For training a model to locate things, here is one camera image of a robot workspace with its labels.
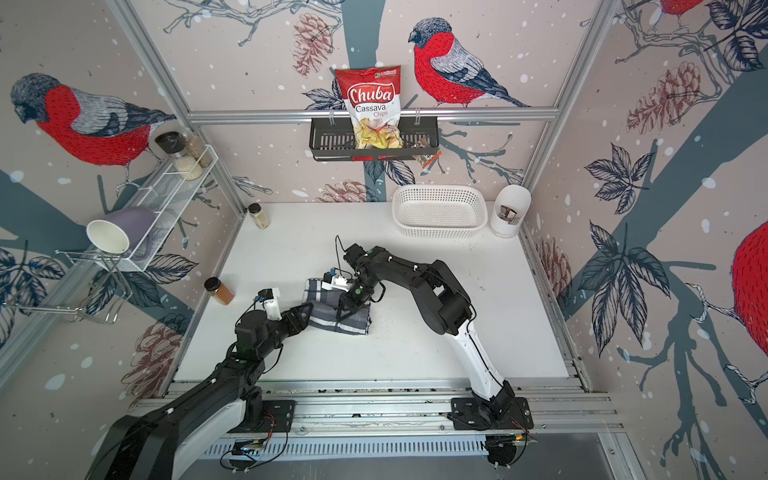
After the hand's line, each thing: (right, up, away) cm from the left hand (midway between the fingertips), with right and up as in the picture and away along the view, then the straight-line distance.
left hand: (311, 301), depth 86 cm
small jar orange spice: (-29, +2, +3) cm, 29 cm away
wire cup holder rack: (-45, +3, -16) cm, 48 cm away
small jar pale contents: (-27, +26, +25) cm, 45 cm away
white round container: (+68, +30, +21) cm, 77 cm away
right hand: (+8, -5, +2) cm, 10 cm away
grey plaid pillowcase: (+4, -2, 0) cm, 4 cm away
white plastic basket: (+43, +29, +33) cm, 61 cm away
